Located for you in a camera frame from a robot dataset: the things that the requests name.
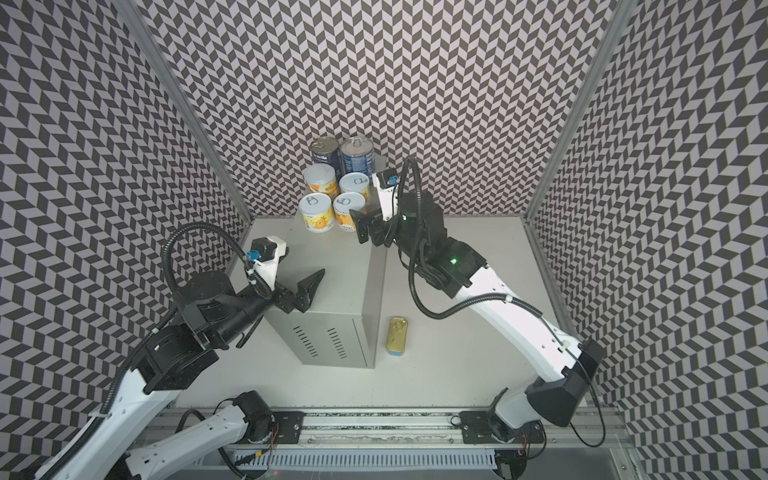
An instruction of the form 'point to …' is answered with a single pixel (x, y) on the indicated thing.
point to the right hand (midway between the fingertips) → (371, 213)
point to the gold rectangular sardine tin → (396, 337)
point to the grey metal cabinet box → (346, 325)
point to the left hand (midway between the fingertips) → (303, 264)
